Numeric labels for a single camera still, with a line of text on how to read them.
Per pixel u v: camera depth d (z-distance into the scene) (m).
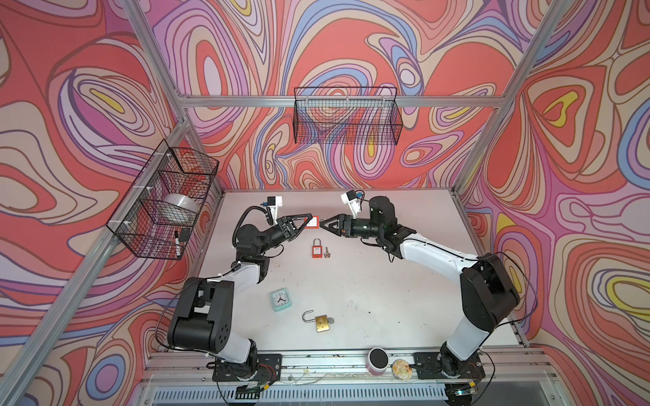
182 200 0.75
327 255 0.98
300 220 0.75
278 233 0.71
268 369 0.72
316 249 0.99
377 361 0.71
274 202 0.74
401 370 0.73
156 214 0.73
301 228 0.73
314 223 0.75
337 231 0.72
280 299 0.85
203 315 0.45
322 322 0.80
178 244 0.72
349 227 0.71
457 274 0.48
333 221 0.75
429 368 0.73
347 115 0.96
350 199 0.75
